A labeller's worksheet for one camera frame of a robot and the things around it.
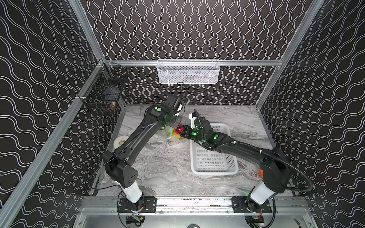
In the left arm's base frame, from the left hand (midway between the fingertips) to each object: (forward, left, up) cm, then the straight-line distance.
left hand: (177, 119), depth 78 cm
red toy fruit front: (-4, -2, -4) cm, 6 cm away
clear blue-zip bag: (-3, +5, -6) cm, 8 cm away
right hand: (-3, 0, -6) cm, 7 cm away
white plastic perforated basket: (-11, -16, -27) cm, 34 cm away
